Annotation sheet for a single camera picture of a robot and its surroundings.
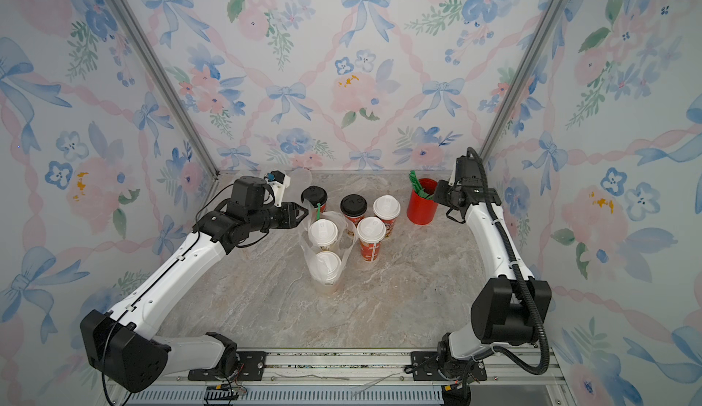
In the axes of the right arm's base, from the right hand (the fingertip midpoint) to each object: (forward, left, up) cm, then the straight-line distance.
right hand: (444, 190), depth 85 cm
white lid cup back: (-3, +18, -5) cm, 19 cm away
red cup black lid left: (+2, +41, -4) cm, 41 cm away
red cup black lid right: (-3, +28, -5) cm, 29 cm away
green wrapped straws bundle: (+4, +7, -3) cm, 9 cm away
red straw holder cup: (+6, +3, -18) cm, 19 cm away
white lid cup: (-23, +36, -6) cm, 43 cm away
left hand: (-11, +41, +4) cm, 43 cm away
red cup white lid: (-12, +23, -5) cm, 27 cm away
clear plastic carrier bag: (-16, +30, -3) cm, 34 cm away
